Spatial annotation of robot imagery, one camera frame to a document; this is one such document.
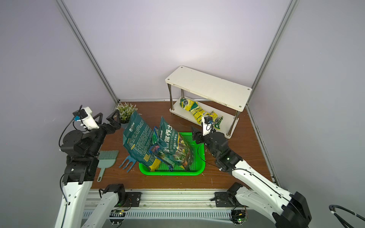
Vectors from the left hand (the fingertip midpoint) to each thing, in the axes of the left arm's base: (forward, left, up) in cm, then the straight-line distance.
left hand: (111, 111), depth 61 cm
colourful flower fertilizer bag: (-8, -18, -24) cm, 31 cm away
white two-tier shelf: (+20, -37, -7) cm, 42 cm away
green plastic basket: (-10, -40, -40) cm, 58 cm away
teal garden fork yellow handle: (-6, +3, -40) cm, 40 cm away
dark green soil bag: (-5, -8, -17) cm, 20 cm away
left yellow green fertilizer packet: (+33, -33, -30) cm, 56 cm away
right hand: (+3, -39, -12) cm, 41 cm away
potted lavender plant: (+21, +9, -24) cm, 33 cm away
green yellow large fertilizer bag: (-6, -27, -21) cm, 35 cm away
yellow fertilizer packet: (+25, -40, -30) cm, 56 cm away
